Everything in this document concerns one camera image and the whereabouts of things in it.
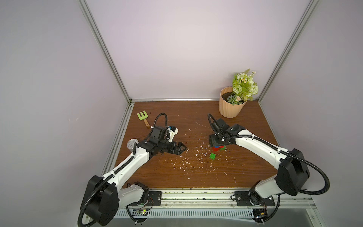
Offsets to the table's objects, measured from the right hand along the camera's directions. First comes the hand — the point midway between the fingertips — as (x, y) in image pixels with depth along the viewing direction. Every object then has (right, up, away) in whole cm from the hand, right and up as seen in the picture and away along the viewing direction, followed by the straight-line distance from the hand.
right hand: (214, 140), depth 84 cm
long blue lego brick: (+3, -5, +6) cm, 9 cm away
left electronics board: (-41, -35, -12) cm, 56 cm away
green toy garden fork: (-51, +13, +26) cm, 59 cm away
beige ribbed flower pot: (+12, +19, +16) cm, 27 cm away
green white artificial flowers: (+21, +32, +6) cm, 39 cm away
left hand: (-19, -3, -4) cm, 20 cm away
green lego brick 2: (0, -11, +3) cm, 11 cm away
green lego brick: (+7, -7, +6) cm, 11 cm away
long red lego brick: (+3, -7, +6) cm, 10 cm away
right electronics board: (+21, -36, -13) cm, 44 cm away
